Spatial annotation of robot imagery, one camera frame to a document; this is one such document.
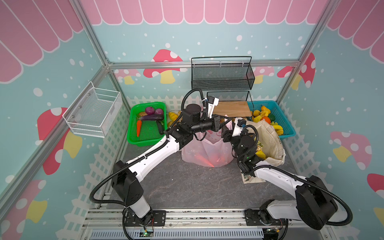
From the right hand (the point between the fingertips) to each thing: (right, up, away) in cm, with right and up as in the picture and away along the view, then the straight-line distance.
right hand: (226, 122), depth 78 cm
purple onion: (-51, +11, +34) cm, 62 cm away
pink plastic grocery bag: (-7, -16, +5) cm, 18 cm away
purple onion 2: (-44, +10, +36) cm, 58 cm away
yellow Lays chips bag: (+22, -18, +7) cm, 29 cm away
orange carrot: (-58, 0, +32) cm, 66 cm away
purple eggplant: (-47, +5, +31) cm, 57 cm away
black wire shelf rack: (+10, +15, +28) cm, 34 cm away
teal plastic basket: (+46, +4, +30) cm, 55 cm away
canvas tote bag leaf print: (+26, -14, +5) cm, 30 cm away
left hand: (-1, 0, -12) cm, 12 cm away
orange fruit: (+34, +4, +28) cm, 44 cm away
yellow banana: (+41, -3, +24) cm, 48 cm away
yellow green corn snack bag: (+20, -13, +5) cm, 24 cm away
